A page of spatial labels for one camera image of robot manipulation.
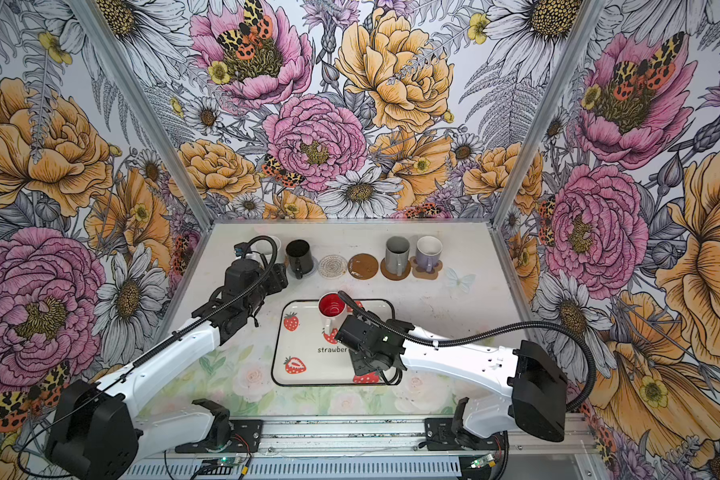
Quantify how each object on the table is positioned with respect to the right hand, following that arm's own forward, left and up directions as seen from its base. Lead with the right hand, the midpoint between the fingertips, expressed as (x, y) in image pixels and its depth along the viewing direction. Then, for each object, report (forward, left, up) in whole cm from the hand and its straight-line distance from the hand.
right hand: (369, 368), depth 77 cm
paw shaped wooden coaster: (+35, -19, -8) cm, 40 cm away
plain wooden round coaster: (+34, -8, -8) cm, 36 cm away
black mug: (+35, +22, 0) cm, 41 cm away
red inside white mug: (+21, +11, -6) cm, 24 cm away
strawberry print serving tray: (+7, +19, -8) cm, 22 cm away
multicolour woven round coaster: (+39, +12, -8) cm, 42 cm away
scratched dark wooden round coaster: (+39, +1, -8) cm, 40 cm away
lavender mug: (+42, -22, -5) cm, 47 cm away
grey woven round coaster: (+38, +19, -8) cm, 43 cm away
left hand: (+23, +26, +9) cm, 36 cm away
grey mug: (+35, -10, +3) cm, 36 cm away
